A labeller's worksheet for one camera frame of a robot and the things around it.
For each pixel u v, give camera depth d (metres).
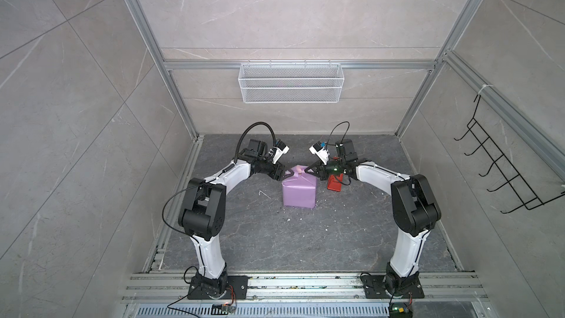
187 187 0.51
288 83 1.01
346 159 0.76
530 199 0.58
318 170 0.83
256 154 0.76
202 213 0.50
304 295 0.73
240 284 0.73
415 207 0.51
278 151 0.83
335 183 0.90
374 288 0.73
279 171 0.82
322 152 0.83
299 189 0.86
